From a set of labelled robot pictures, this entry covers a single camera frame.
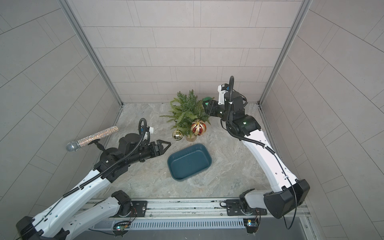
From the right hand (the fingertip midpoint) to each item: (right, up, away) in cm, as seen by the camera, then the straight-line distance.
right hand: (205, 103), depth 70 cm
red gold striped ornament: (-3, -11, -4) cm, 13 cm away
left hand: (-17, -20, 0) cm, 26 cm away
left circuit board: (-37, -54, -6) cm, 66 cm away
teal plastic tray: (-9, -33, +16) cm, 38 cm away
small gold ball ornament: (-14, -16, +3) cm, 21 cm away
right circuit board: (+21, -56, -1) cm, 60 cm away
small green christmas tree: (-9, -3, +3) cm, 10 cm away
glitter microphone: (-59, -20, -3) cm, 63 cm away
